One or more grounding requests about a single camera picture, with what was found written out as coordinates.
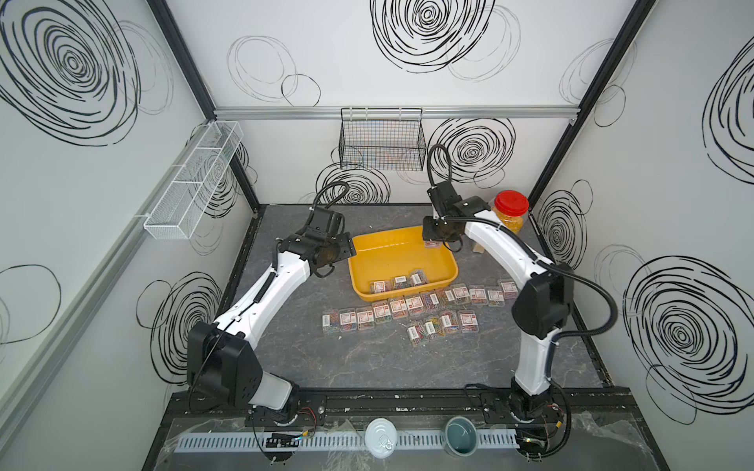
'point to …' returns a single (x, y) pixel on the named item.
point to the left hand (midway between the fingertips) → (343, 247)
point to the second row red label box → (468, 321)
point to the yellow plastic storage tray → (380, 256)
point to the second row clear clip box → (430, 331)
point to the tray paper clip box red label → (433, 243)
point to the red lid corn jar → (511, 209)
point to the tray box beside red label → (445, 322)
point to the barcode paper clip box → (413, 336)
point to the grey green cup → (460, 437)
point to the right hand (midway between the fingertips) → (431, 233)
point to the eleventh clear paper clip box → (330, 322)
